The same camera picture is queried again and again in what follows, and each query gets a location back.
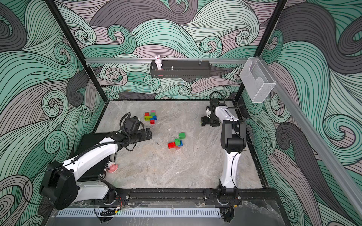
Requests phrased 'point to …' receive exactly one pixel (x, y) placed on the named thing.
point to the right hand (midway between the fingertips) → (206, 124)
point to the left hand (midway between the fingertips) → (146, 132)
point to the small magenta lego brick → (152, 111)
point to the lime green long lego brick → (147, 118)
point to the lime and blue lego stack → (201, 122)
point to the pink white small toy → (112, 166)
